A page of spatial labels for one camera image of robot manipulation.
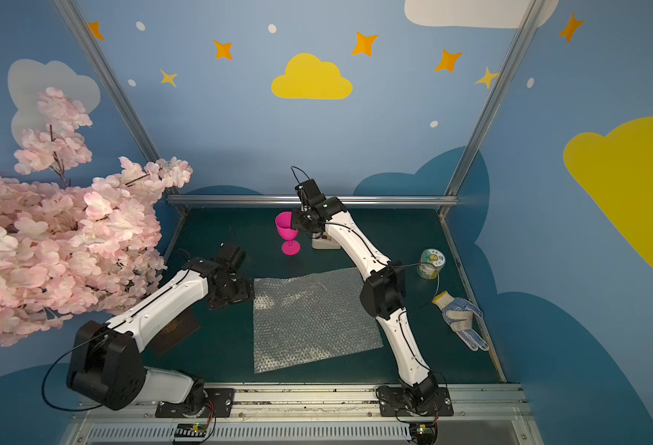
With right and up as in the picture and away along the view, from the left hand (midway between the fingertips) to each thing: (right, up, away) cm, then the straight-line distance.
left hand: (241, 294), depth 86 cm
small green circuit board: (-10, -35, -12) cm, 38 cm away
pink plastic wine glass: (+11, +23, +12) cm, 28 cm away
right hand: (+18, +24, +6) cm, 31 cm away
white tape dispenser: (+26, +16, +22) cm, 37 cm away
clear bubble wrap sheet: (+21, -9, +5) cm, 23 cm away
